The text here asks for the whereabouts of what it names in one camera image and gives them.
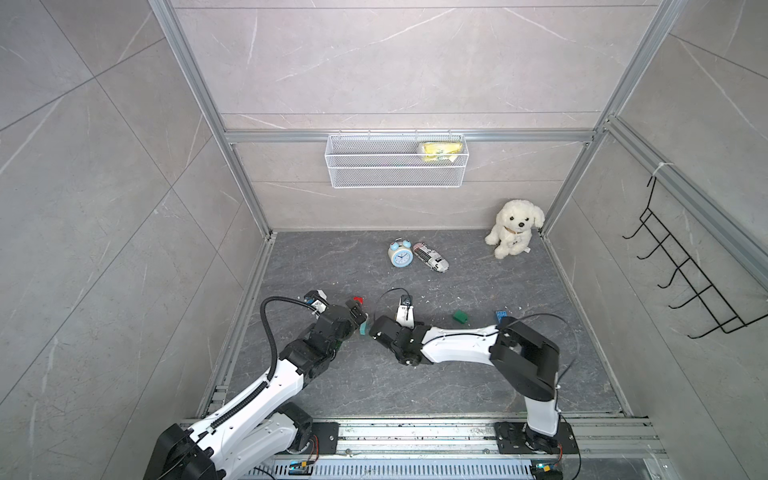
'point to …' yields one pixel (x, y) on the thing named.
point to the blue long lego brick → (501, 314)
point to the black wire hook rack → (719, 309)
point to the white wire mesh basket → (396, 161)
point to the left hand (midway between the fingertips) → (353, 306)
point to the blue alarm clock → (400, 253)
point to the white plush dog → (513, 230)
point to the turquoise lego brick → (363, 328)
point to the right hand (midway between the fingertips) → (397, 324)
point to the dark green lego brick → (461, 316)
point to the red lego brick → (356, 298)
